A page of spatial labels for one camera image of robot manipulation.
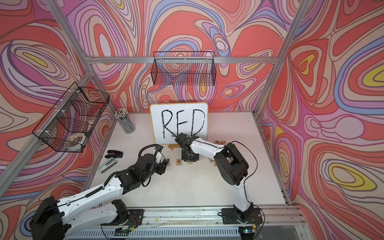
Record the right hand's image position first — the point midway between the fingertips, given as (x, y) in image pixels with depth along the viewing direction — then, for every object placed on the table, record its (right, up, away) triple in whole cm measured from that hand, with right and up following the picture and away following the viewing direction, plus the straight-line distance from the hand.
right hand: (190, 162), depth 92 cm
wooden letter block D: (0, 0, 0) cm, 0 cm away
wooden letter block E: (-7, +1, -1) cm, 7 cm away
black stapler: (-47, +5, +3) cm, 47 cm away
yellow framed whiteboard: (-12, +27, -4) cm, 29 cm away
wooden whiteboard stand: (-11, +10, +2) cm, 15 cm away
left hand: (-13, +5, -12) cm, 18 cm away
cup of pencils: (-44, +30, +2) cm, 53 cm away
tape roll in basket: (-55, +17, -20) cm, 61 cm away
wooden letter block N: (+22, +12, +7) cm, 26 cm away
